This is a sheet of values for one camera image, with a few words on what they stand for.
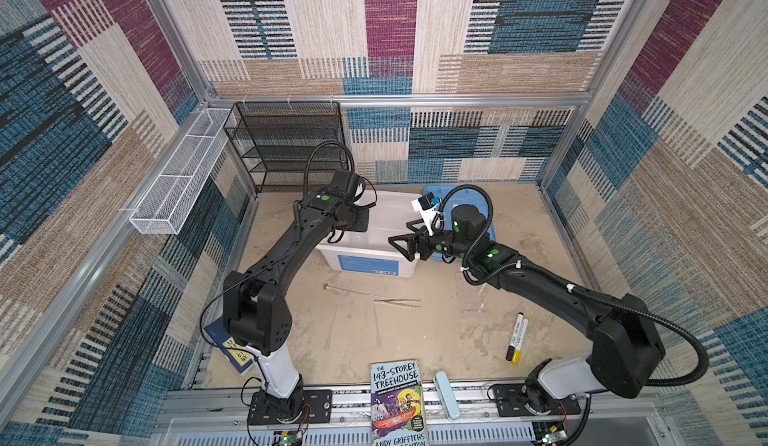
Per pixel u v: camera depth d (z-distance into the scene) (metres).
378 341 0.84
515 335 0.83
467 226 0.60
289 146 1.09
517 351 0.81
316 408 0.73
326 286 0.94
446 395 0.73
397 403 0.72
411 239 0.67
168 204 0.92
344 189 0.67
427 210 0.67
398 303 0.91
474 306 0.91
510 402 0.73
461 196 0.65
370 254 0.81
